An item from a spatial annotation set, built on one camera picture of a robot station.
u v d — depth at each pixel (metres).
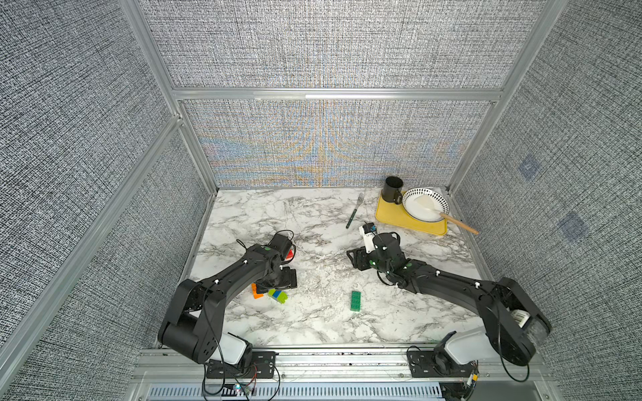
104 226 0.60
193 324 0.43
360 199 1.17
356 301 0.85
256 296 0.86
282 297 0.85
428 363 0.73
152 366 0.76
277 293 0.85
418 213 1.11
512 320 0.44
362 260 0.77
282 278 0.78
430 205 1.13
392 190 1.10
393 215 1.12
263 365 0.74
